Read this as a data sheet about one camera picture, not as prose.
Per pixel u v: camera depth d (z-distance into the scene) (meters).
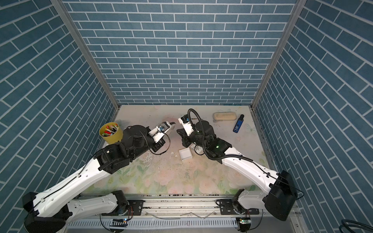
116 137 0.85
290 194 0.43
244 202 0.61
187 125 0.62
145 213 0.72
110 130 0.91
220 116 1.09
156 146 0.58
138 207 0.73
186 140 0.64
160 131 0.53
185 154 0.92
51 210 0.39
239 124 1.05
